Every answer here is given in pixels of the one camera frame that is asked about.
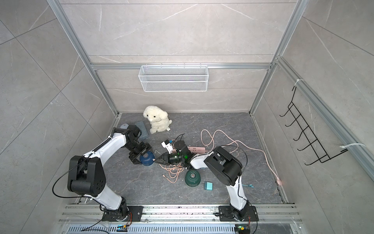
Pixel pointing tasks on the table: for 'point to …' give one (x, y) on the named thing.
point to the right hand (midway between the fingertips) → (156, 162)
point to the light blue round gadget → (124, 126)
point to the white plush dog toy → (158, 118)
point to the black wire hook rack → (321, 154)
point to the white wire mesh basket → (174, 78)
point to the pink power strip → (196, 149)
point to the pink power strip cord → (207, 141)
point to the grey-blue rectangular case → (141, 125)
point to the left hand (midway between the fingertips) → (150, 154)
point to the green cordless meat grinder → (192, 178)
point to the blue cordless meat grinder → (147, 158)
